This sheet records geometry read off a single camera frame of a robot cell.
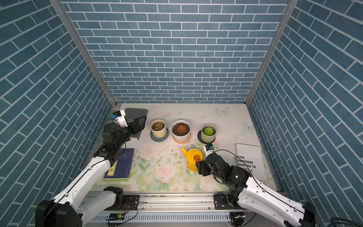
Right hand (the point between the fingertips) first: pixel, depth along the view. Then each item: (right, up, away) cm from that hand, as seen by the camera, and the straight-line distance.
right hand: (201, 163), depth 76 cm
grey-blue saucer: (-27, +9, +21) cm, 36 cm away
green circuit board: (-44, -26, -4) cm, 51 cm away
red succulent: (-11, +17, +17) cm, 27 cm away
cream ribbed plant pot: (-27, +13, +20) cm, 36 cm away
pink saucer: (-10, +7, +21) cm, 24 cm away
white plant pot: (-14, +13, +13) cm, 23 cm away
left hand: (-30, +24, 0) cm, 38 cm away
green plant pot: (+5, +11, +18) cm, 22 cm away
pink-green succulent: (-28, +19, +20) cm, 39 cm away
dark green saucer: (+1, +10, +22) cm, 24 cm away
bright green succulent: (+7, +16, +18) cm, 24 cm away
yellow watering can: (-4, +3, +3) cm, 6 cm away
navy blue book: (-44, -4, 0) cm, 44 cm away
